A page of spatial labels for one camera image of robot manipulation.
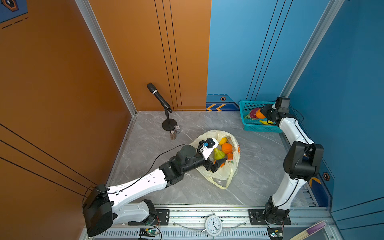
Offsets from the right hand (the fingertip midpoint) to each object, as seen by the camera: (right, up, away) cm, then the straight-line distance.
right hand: (262, 108), depth 94 cm
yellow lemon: (-25, -21, +3) cm, 33 cm away
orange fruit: (-3, -4, -2) cm, 6 cm away
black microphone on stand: (-63, -10, +16) cm, 65 cm away
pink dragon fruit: (0, -3, +17) cm, 17 cm away
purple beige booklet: (+12, -60, -25) cm, 66 cm away
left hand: (-31, -22, -26) cm, 46 cm away
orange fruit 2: (-22, -25, +2) cm, 34 cm away
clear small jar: (-55, -13, +11) cm, 58 cm away
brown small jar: (-58, -18, +8) cm, 61 cm away
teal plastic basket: (+2, -11, +18) cm, 21 cm away
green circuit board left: (-65, -62, -23) cm, 93 cm away
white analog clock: (-34, -57, -26) cm, 71 cm away
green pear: (-29, -28, -5) cm, 41 cm away
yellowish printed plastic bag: (-28, -37, -19) cm, 50 cm away
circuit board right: (-4, -62, -24) cm, 67 cm away
